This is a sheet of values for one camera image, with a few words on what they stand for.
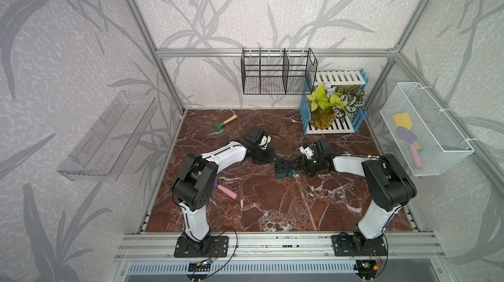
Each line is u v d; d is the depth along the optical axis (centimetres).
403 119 86
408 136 83
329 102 91
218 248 72
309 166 84
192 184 49
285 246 75
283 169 90
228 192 86
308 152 91
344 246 73
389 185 49
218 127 112
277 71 105
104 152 68
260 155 80
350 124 111
